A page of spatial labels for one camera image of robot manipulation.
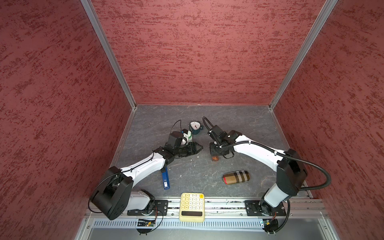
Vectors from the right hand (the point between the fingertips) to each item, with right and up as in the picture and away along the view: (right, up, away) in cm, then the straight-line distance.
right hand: (213, 155), depth 84 cm
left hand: (-7, +3, -1) cm, 8 cm away
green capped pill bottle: (-14, +11, -5) cm, 18 cm away
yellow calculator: (-12, -24, -11) cm, 29 cm away
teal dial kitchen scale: (-10, +15, +18) cm, 26 cm away
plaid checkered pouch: (+13, -12, -3) cm, 17 cm away
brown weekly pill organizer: (+1, -2, +1) cm, 2 cm away
